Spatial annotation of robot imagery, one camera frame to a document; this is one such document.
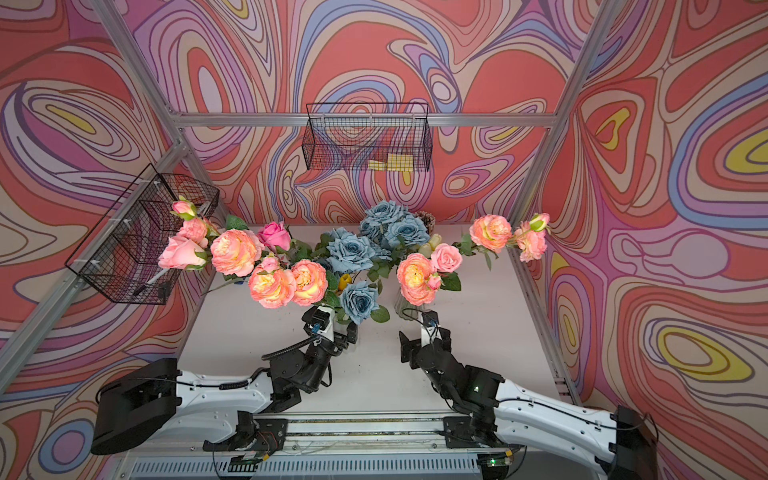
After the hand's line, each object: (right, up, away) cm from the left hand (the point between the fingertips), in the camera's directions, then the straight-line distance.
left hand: (346, 304), depth 71 cm
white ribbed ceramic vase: (0, -3, -8) cm, 9 cm away
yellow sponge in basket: (+12, +41, +20) cm, 47 cm away
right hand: (+18, -11, +7) cm, 22 cm away
